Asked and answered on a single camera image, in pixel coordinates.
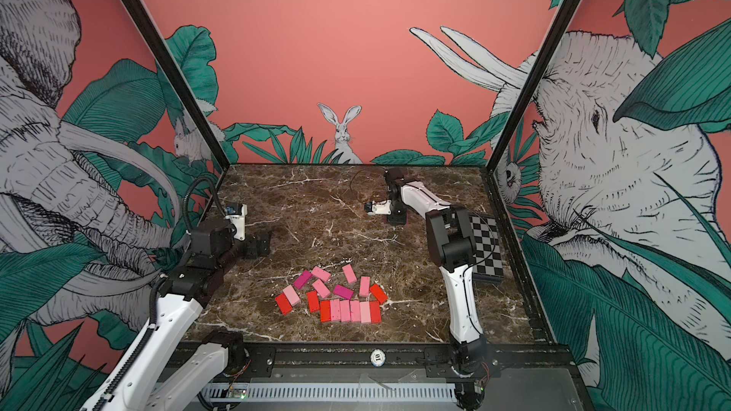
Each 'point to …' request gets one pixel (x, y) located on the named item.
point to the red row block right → (375, 312)
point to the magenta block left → (302, 279)
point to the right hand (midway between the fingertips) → (396, 208)
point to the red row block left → (325, 310)
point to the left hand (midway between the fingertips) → (257, 227)
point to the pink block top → (321, 273)
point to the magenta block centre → (343, 292)
